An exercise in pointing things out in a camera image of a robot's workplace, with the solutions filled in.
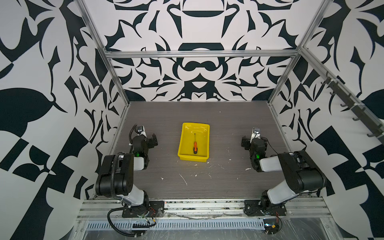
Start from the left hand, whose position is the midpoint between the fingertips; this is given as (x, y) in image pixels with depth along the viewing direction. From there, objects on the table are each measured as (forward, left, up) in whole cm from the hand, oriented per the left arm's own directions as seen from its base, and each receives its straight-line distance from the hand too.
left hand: (145, 133), depth 93 cm
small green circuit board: (-48, -65, -9) cm, 81 cm away
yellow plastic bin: (+7, -27, -10) cm, 29 cm away
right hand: (-3, -67, -1) cm, 67 cm away
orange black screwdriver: (-9, -30, -6) cm, 32 cm away
